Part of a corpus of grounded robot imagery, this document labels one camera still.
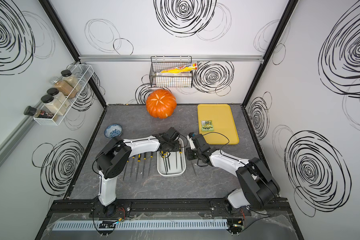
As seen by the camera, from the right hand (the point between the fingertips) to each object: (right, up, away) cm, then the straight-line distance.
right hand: (186, 152), depth 89 cm
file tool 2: (-15, -1, +3) cm, 16 cm away
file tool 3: (-11, -5, +2) cm, 13 cm away
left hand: (-6, +2, +7) cm, 9 cm away
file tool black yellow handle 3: (-4, -1, +5) cm, 6 cm away
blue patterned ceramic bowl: (-51, +12, +14) cm, 54 cm away
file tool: (-26, -4, +2) cm, 26 cm away
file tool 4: (+4, -9, 0) cm, 10 cm away
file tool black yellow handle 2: (-6, -6, +1) cm, 8 cm away
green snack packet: (+15, +15, +19) cm, 29 cm away
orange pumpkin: (-18, +31, +15) cm, 38 cm away
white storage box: (-9, -7, 0) cm, 11 cm away
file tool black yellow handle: (-22, -3, +3) cm, 22 cm away
